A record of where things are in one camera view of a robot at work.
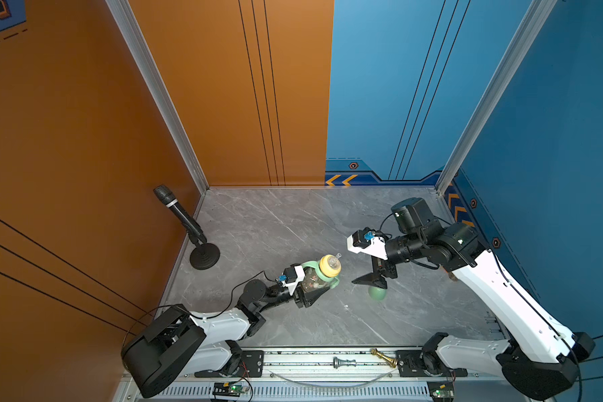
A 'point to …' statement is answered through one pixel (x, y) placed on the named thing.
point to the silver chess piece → (337, 363)
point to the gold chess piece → (393, 362)
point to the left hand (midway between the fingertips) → (323, 274)
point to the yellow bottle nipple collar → (330, 265)
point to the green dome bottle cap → (378, 293)
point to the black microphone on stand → (205, 255)
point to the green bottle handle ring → (316, 265)
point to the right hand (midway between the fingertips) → (356, 256)
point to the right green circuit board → (441, 390)
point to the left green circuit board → (229, 389)
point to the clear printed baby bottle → (311, 281)
